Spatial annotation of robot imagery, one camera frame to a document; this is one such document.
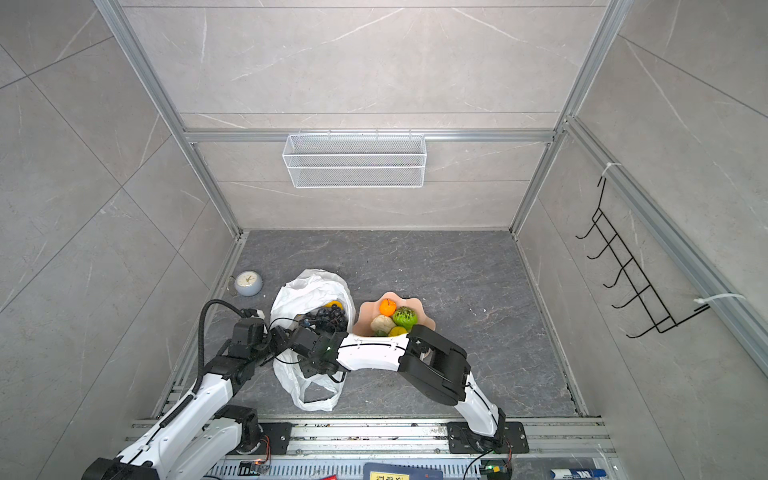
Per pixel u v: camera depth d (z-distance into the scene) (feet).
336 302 2.86
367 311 3.02
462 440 2.40
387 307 2.96
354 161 3.32
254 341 2.16
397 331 2.81
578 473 2.22
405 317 2.86
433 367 1.59
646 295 2.08
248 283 3.25
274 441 2.40
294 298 2.57
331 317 2.96
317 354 2.13
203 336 1.97
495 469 2.30
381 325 2.88
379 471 2.24
